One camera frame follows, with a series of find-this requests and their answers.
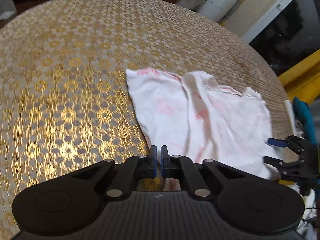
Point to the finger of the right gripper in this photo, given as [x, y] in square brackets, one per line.
[280, 165]
[278, 142]

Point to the white pink printed garment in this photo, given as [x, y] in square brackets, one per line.
[196, 117]

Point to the yellow curtain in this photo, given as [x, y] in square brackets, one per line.
[286, 34]

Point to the gold lace tablecloth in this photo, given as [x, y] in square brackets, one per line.
[64, 101]

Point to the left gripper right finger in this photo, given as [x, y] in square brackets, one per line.
[183, 169]

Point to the blue gloved right hand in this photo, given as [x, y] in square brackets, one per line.
[304, 115]

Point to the folded white clothes stack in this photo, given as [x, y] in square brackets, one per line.
[291, 116]

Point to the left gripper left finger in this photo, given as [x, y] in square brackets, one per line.
[131, 172]

